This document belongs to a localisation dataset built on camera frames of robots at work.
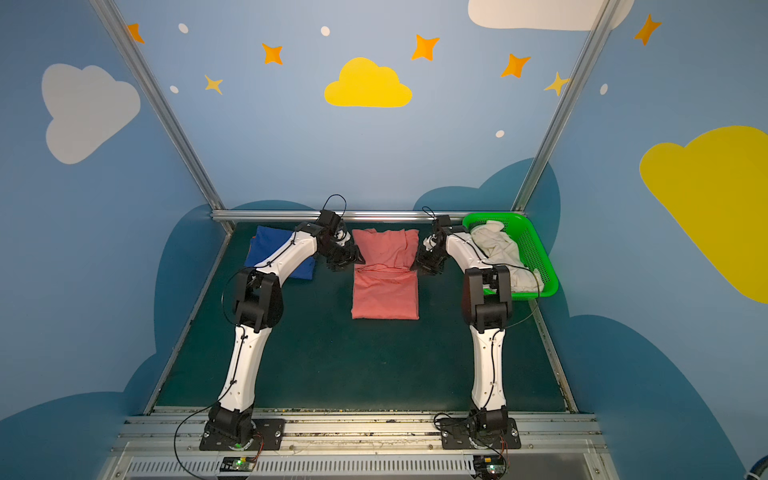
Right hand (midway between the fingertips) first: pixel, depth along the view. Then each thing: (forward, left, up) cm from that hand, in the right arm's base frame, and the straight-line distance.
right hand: (417, 266), depth 102 cm
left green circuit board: (-59, +43, -5) cm, 73 cm away
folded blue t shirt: (+10, +58, -1) cm, 58 cm away
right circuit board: (-55, -18, -7) cm, 59 cm away
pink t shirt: (-7, +11, -3) cm, 13 cm away
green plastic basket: (+13, -42, -2) cm, 44 cm away
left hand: (-1, +19, +2) cm, 20 cm away
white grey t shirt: (+12, -31, -2) cm, 33 cm away
